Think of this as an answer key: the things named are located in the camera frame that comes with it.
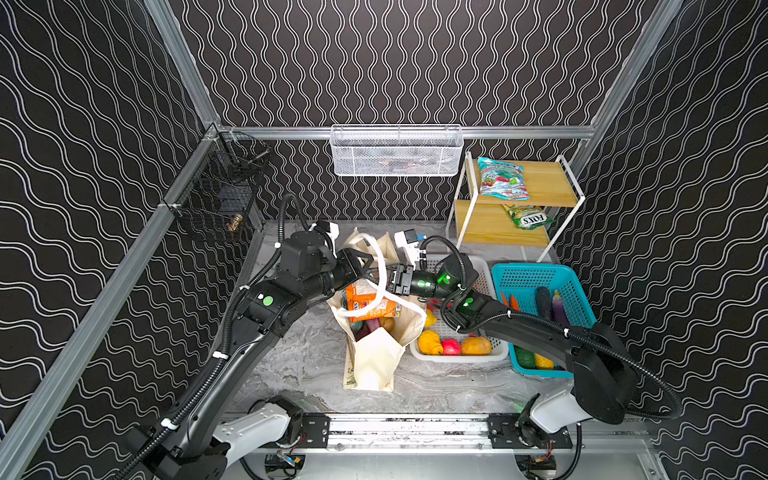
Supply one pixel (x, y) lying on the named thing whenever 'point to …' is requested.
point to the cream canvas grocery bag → (372, 360)
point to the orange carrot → (512, 301)
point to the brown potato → (387, 322)
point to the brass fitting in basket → (237, 219)
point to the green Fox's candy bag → (528, 217)
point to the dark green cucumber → (544, 307)
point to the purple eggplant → (559, 309)
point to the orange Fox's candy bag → (383, 308)
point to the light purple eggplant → (373, 324)
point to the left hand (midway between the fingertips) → (378, 257)
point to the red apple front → (451, 347)
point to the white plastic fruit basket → (488, 284)
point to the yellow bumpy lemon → (429, 342)
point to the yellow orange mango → (475, 346)
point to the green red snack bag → (502, 180)
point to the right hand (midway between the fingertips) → (363, 278)
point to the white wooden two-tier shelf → (486, 222)
